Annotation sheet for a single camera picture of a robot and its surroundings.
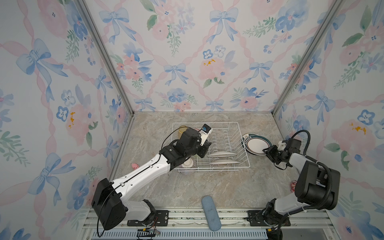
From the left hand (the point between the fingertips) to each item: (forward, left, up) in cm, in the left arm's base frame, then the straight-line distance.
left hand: (209, 140), depth 74 cm
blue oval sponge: (-29, -2, -22) cm, 37 cm away
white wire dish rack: (+22, -16, -27) cm, 38 cm away
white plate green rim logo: (+1, -9, -15) cm, 18 cm away
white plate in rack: (-6, -9, -12) cm, 16 cm away
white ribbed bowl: (-4, +11, -18) cm, 21 cm away
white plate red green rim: (+15, -31, -23) cm, 41 cm away
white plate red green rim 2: (+14, -39, -22) cm, 47 cm away
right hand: (+7, -37, -20) cm, 42 cm away
